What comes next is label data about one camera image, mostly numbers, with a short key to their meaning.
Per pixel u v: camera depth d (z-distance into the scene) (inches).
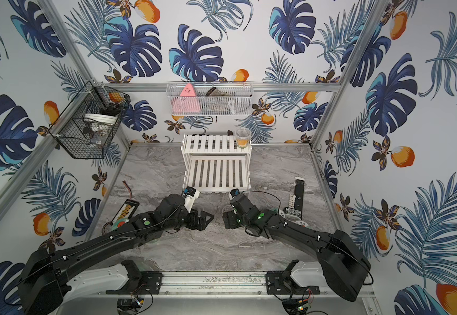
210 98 36.4
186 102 35.1
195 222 26.7
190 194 27.6
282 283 26.1
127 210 36.4
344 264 16.4
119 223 32.2
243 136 30.8
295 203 37.4
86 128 36.3
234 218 29.4
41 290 15.2
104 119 31.5
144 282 28.9
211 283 29.7
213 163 38.4
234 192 30.0
